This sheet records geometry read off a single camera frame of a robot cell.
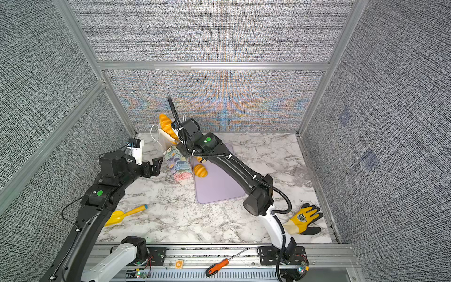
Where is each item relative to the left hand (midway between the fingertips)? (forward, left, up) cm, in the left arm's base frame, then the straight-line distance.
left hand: (151, 156), depth 72 cm
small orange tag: (-34, -10, -28) cm, 45 cm away
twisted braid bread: (+17, -16, -25) cm, 34 cm away
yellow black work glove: (-22, -63, -26) cm, 71 cm away
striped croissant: (+13, -5, +5) cm, 15 cm away
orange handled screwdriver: (-37, -25, -26) cm, 51 cm away
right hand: (+10, -13, -2) cm, 17 cm away
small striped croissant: (+8, -17, -24) cm, 31 cm away
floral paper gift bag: (+7, -8, -17) cm, 20 cm away
